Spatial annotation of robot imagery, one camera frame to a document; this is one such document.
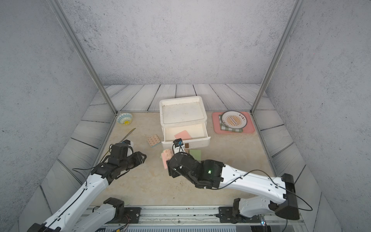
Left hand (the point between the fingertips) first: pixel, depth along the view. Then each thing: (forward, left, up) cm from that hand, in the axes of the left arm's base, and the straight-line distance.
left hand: (146, 156), depth 81 cm
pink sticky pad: (+12, -20, +3) cm, 24 cm away
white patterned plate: (+37, -60, -11) cm, 71 cm away
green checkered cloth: (+28, -50, -10) cm, 58 cm away
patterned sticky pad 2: (-7, -13, +14) cm, 21 cm away
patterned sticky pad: (+19, +1, -12) cm, 22 cm away
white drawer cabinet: (+23, -23, +10) cm, 34 cm away
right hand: (-9, -16, +12) cm, 22 cm away
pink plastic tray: (+29, -70, -12) cm, 77 cm away
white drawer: (+13, -29, +4) cm, 32 cm away
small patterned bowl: (+40, +27, -11) cm, 49 cm away
